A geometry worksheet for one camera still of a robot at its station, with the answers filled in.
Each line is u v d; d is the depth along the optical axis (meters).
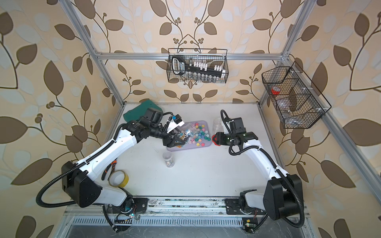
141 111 1.14
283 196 0.40
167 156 0.84
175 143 0.67
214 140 0.82
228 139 0.71
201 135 0.99
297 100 0.76
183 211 0.74
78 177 0.40
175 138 0.65
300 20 0.75
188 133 0.69
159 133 0.64
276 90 0.81
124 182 0.79
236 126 0.65
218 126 0.99
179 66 0.86
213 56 0.91
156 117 0.61
